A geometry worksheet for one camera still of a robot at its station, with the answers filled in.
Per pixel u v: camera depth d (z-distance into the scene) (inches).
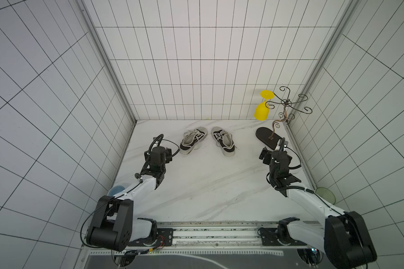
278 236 28.1
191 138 40.3
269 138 42.4
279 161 24.7
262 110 36.5
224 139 39.2
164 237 28.4
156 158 26.5
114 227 16.2
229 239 29.2
